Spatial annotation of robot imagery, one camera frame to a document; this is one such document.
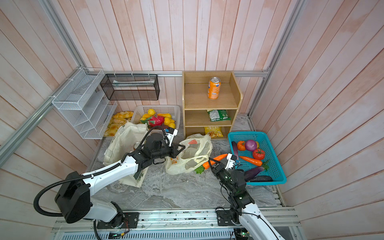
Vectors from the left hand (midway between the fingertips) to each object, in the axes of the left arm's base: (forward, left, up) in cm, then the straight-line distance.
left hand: (185, 150), depth 77 cm
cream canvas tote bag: (+9, +36, -1) cm, 37 cm away
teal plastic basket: (-6, -52, -13) cm, 53 cm away
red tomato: (+5, -45, -13) cm, 48 cm away
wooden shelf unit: (+27, -15, +12) cm, 33 cm away
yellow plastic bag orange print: (+7, -8, -11) cm, 15 cm away
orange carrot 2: (+1, -44, -16) cm, 47 cm away
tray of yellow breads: (+35, +52, -15) cm, 64 cm away
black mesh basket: (+49, +39, +5) cm, 63 cm away
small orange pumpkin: (+12, -36, -14) cm, 41 cm away
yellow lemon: (+41, +27, -12) cm, 51 cm away
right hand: (-4, -12, -3) cm, 13 cm away
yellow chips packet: (+25, -20, -15) cm, 35 cm away
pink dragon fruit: (+30, +21, -10) cm, 38 cm away
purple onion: (+10, -41, -10) cm, 43 cm away
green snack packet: (+25, -21, +1) cm, 33 cm away
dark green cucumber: (-9, -44, -16) cm, 47 cm away
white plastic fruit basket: (+41, +36, -11) cm, 56 cm away
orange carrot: (-7, -11, -3) cm, 14 cm away
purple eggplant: (-4, -41, -20) cm, 46 cm away
